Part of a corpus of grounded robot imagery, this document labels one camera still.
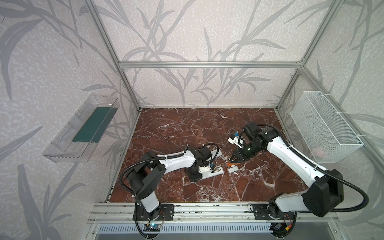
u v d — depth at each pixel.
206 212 0.75
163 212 0.73
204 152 0.72
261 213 0.73
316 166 0.43
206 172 0.79
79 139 0.63
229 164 0.75
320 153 0.73
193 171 0.75
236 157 0.66
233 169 0.89
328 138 0.61
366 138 0.59
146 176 0.45
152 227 0.71
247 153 0.67
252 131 0.64
